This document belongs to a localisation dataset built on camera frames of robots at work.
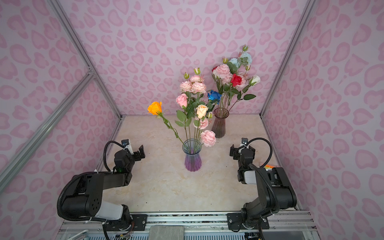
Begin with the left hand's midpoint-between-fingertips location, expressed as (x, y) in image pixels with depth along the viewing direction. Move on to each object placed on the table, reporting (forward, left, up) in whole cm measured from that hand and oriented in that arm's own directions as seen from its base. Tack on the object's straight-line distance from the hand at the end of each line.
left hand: (135, 144), depth 91 cm
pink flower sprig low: (-12, -43, +22) cm, 50 cm away
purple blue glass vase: (-7, -35, +7) cm, 36 cm away
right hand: (0, -65, -1) cm, 65 cm away
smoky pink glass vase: (+12, -52, +1) cm, 54 cm away
